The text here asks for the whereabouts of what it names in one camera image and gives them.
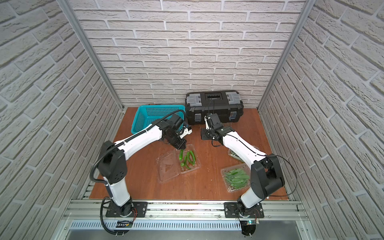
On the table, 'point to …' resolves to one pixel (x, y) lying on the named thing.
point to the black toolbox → (226, 103)
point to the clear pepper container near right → (236, 177)
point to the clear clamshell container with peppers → (171, 163)
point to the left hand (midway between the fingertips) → (186, 144)
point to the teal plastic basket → (146, 115)
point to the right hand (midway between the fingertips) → (205, 132)
